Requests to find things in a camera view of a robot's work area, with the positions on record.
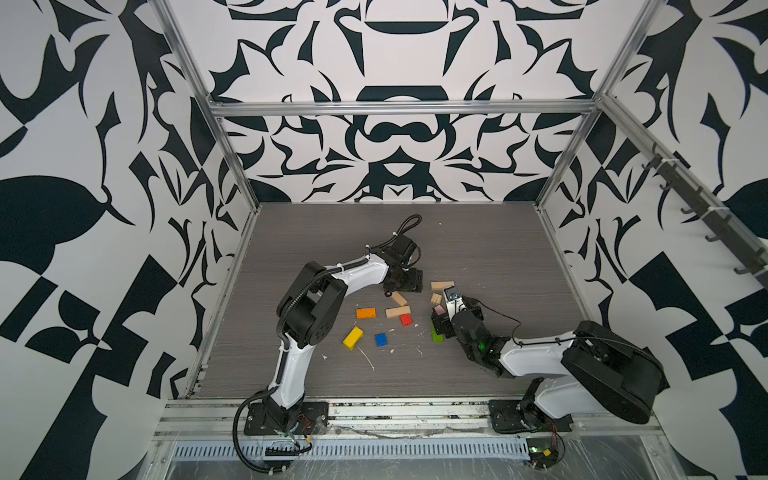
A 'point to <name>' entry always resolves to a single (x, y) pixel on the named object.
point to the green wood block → (435, 337)
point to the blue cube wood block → (381, 340)
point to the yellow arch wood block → (353, 337)
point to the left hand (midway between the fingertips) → (416, 280)
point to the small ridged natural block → (436, 299)
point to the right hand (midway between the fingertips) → (449, 302)
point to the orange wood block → (366, 313)
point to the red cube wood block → (405, 319)
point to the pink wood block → (439, 310)
